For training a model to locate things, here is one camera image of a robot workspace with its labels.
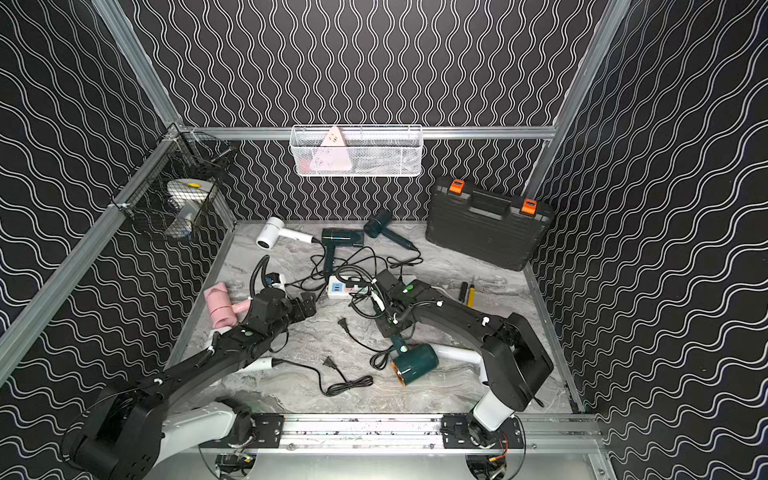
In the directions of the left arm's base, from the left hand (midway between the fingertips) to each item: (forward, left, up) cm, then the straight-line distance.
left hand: (302, 294), depth 86 cm
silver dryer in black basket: (+16, +32, +21) cm, 41 cm away
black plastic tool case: (+23, -57, +9) cm, 62 cm away
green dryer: (+29, -3, -7) cm, 30 cm away
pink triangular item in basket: (+33, -5, +23) cm, 41 cm away
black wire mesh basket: (+12, +39, +25) cm, 48 cm away
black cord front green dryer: (-13, -23, -11) cm, 29 cm away
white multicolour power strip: (+8, -8, -8) cm, 14 cm away
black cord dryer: (+21, -25, -9) cm, 34 cm away
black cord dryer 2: (+19, +1, -11) cm, 21 cm away
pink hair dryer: (-5, +24, -6) cm, 25 cm away
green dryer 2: (+36, -18, -6) cm, 41 cm away
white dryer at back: (+32, +21, -7) cm, 39 cm away
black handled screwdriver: (+12, -50, -11) cm, 52 cm away
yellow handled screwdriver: (+10, -52, -11) cm, 54 cm away
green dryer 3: (-13, -33, -10) cm, 37 cm away
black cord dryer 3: (-22, -12, -12) cm, 27 cm away
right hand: (-5, -26, -4) cm, 26 cm away
